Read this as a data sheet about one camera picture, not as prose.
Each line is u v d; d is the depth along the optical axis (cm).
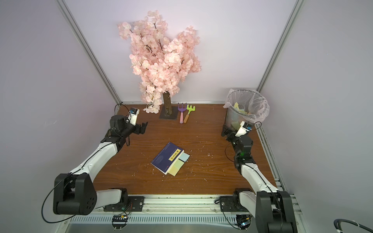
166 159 88
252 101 92
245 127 71
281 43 83
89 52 88
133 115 74
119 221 72
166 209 72
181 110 117
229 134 73
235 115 86
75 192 44
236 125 92
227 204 72
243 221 71
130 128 74
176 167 84
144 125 78
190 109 117
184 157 88
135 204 73
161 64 64
